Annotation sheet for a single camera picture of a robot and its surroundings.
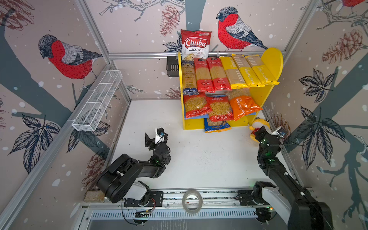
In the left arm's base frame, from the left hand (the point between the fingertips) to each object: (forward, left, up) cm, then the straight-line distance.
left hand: (151, 132), depth 82 cm
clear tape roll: (-28, -25, -16) cm, 41 cm away
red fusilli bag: (+20, -27, +3) cm, 34 cm away
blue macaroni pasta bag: (+11, -47, -11) cm, 50 cm away
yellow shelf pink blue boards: (+16, -24, -14) cm, 32 cm away
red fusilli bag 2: (+15, -42, +2) cm, 45 cm away
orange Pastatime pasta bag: (+17, -57, +4) cm, 60 cm away
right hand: (0, -67, +1) cm, 67 cm away
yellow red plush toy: (+13, -71, -10) cm, 72 cm away
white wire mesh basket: (+1, +29, +14) cm, 33 cm away
